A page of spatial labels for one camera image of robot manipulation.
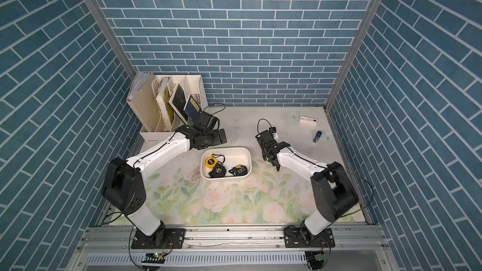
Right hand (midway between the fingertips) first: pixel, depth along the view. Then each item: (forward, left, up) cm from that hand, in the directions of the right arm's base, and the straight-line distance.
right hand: (278, 151), depth 92 cm
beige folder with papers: (+9, +66, +19) cm, 69 cm away
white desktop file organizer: (+31, +49, +15) cm, 60 cm away
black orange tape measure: (-10, +18, -4) cm, 21 cm away
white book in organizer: (+12, +58, +19) cm, 63 cm away
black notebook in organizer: (+19, +55, +11) cm, 59 cm away
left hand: (0, +27, +7) cm, 28 cm away
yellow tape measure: (-6, +34, -5) cm, 34 cm away
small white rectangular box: (+27, -19, -5) cm, 33 cm away
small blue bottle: (+12, -22, -1) cm, 25 cm away
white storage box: (-5, +28, -7) cm, 29 cm away
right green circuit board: (-41, -16, -8) cm, 45 cm away
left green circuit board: (-46, +48, -10) cm, 67 cm away
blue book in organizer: (+21, +48, +5) cm, 53 cm away
